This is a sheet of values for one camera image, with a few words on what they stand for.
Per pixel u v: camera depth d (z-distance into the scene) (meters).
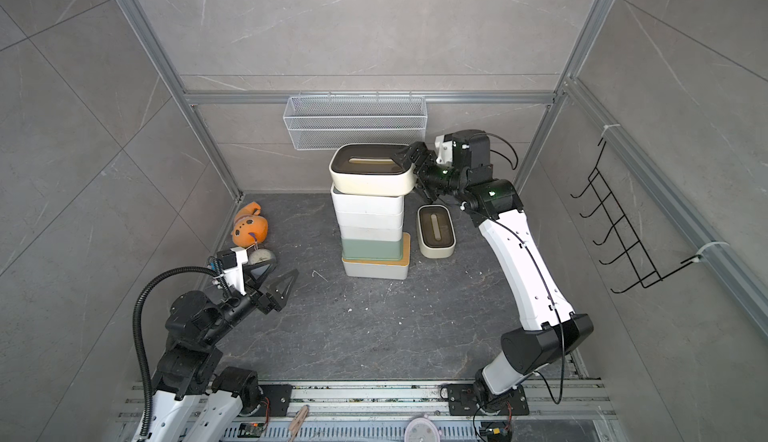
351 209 0.73
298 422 0.70
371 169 0.67
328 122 1.01
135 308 0.43
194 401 0.48
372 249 0.88
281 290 0.60
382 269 0.93
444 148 0.63
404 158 0.58
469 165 0.49
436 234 1.01
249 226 0.98
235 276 0.57
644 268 0.64
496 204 0.46
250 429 0.70
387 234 0.80
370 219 0.76
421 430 0.68
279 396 0.73
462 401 0.73
